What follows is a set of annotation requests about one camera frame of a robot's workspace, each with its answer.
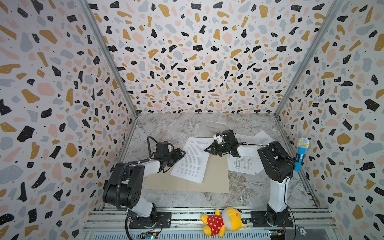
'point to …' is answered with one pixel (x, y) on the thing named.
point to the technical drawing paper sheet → (245, 164)
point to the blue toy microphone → (303, 143)
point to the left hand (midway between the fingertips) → (182, 153)
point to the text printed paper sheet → (192, 165)
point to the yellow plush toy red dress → (230, 219)
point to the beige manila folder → (216, 179)
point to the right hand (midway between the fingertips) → (202, 147)
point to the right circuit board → (277, 234)
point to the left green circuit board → (148, 235)
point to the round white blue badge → (302, 231)
